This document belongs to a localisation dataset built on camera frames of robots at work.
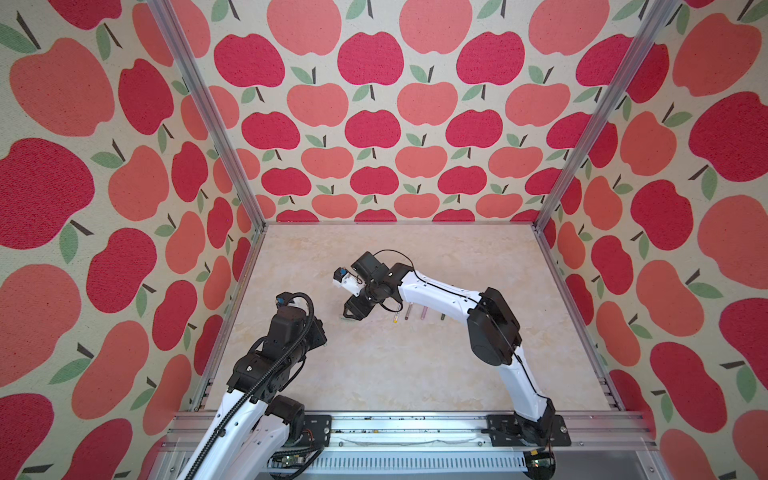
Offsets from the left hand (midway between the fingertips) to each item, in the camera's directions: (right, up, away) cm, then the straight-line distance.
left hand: (327, 324), depth 76 cm
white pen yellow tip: (+18, -3, +18) cm, 26 cm away
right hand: (+6, +3, +13) cm, 14 cm away
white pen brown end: (+21, +4, -1) cm, 21 cm away
